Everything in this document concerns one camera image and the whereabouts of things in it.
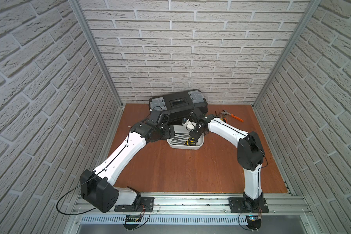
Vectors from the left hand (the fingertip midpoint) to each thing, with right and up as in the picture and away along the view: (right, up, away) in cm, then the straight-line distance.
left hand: (170, 131), depth 78 cm
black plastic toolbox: (+5, +15, +17) cm, 23 cm away
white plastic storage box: (+6, -5, +22) cm, 23 cm away
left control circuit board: (-19, -45, -7) cm, 49 cm away
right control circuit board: (+42, -44, -9) cm, 61 cm away
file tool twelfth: (+3, -10, +17) cm, 20 cm away
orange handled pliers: (+41, +12, +36) cm, 56 cm away
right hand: (+17, -1, +16) cm, 23 cm away
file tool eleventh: (+9, -10, +16) cm, 21 cm away
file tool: (+7, -6, +22) cm, 23 cm away
